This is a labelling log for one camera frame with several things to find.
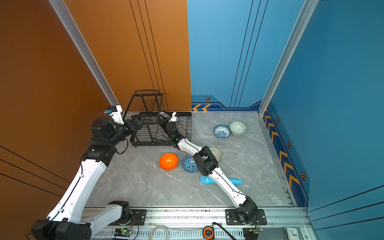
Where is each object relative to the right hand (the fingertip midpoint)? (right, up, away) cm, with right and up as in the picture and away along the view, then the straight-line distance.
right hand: (156, 115), depth 100 cm
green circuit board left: (-8, -58, -29) cm, 65 cm away
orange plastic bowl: (+10, -29, -10) cm, 32 cm away
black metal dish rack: (0, -12, -11) cm, 16 cm away
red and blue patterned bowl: (+4, +1, +2) cm, 5 cm away
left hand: (+1, -2, -29) cm, 29 cm away
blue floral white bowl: (+46, -11, +6) cm, 47 cm away
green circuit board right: (+55, -55, -32) cm, 84 cm away
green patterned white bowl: (+57, -9, +9) cm, 59 cm away
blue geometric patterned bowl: (+23, -30, -9) cm, 39 cm away
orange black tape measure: (+31, -55, -32) cm, 71 cm away
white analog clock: (+71, -56, -33) cm, 96 cm away
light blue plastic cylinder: (+33, -37, -19) cm, 53 cm away
